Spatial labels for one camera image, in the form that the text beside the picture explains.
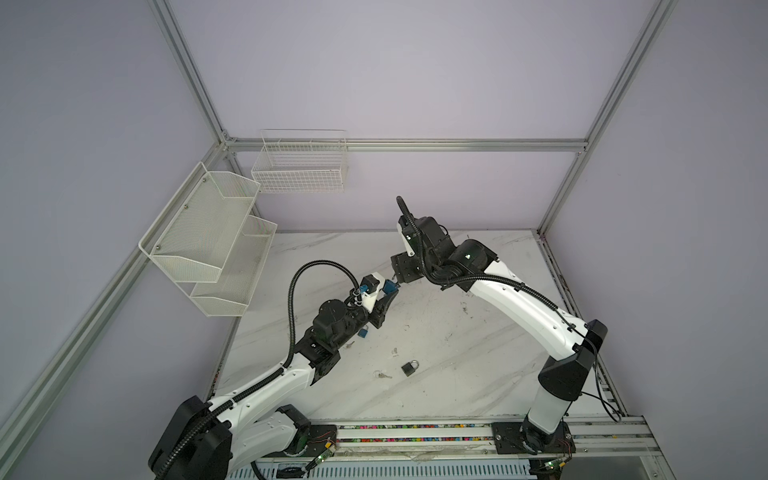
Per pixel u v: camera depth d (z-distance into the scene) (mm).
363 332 925
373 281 620
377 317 662
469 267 479
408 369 853
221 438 395
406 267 651
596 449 746
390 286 735
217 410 423
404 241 556
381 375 840
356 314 648
